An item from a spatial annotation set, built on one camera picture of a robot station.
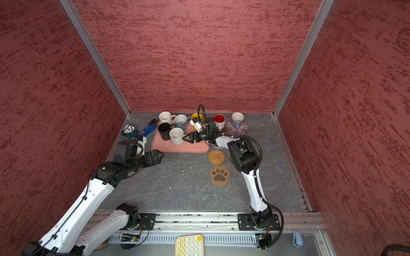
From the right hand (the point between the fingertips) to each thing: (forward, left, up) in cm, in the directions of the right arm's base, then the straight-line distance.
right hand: (185, 139), depth 96 cm
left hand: (-19, +12, +10) cm, 24 cm away
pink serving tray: (+1, +19, -8) cm, 20 cm away
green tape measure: (+10, +38, -2) cm, 39 cm away
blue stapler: (+15, +25, -4) cm, 30 cm away
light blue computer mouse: (-52, -52, -4) cm, 73 cm away
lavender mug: (+18, -35, -2) cm, 40 cm away
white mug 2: (+6, +7, -3) cm, 10 cm away
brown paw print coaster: (-20, -20, -8) cm, 30 cm away
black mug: (+8, +14, +1) cm, 17 cm away
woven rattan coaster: (-8, -19, -8) cm, 22 cm away
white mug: (+20, +15, 0) cm, 25 cm away
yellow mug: (+19, -6, +2) cm, 20 cm away
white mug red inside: (+16, -22, 0) cm, 28 cm away
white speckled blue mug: (+15, +4, +1) cm, 15 cm away
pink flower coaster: (+12, -36, -7) cm, 39 cm away
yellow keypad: (-52, -5, -6) cm, 53 cm away
